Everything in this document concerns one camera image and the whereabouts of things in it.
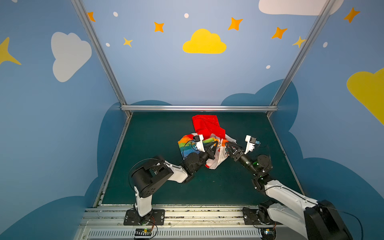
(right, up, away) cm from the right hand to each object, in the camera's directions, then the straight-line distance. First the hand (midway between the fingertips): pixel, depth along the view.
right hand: (229, 142), depth 75 cm
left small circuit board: (-43, -45, -2) cm, 62 cm away
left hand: (-5, 0, +4) cm, 7 cm away
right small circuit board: (+19, -46, -2) cm, 50 cm away
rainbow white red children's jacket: (-4, +1, +31) cm, 31 cm away
